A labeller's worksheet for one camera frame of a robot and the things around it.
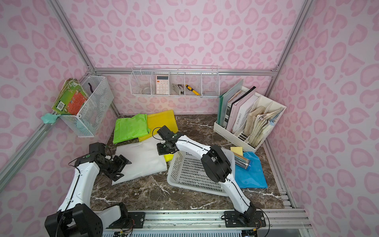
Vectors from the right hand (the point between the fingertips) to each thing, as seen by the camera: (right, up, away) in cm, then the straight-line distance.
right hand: (158, 151), depth 92 cm
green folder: (+40, +32, -4) cm, 51 cm away
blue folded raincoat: (+56, -14, -7) cm, 58 cm away
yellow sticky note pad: (+50, 0, +4) cm, 50 cm away
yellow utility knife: (+18, +41, +6) cm, 46 cm away
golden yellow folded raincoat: (-7, +20, +23) cm, 31 cm away
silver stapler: (+10, +40, +7) cm, 42 cm away
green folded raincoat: (-27, +14, +17) cm, 35 cm away
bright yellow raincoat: (+7, -3, -3) cm, 8 cm away
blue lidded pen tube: (+50, -5, -6) cm, 51 cm away
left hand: (-15, -5, -11) cm, 19 cm away
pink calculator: (+2, +43, +4) cm, 43 cm away
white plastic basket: (+18, -11, -1) cm, 21 cm away
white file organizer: (+64, +23, -7) cm, 69 cm away
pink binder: (+46, +26, -7) cm, 53 cm away
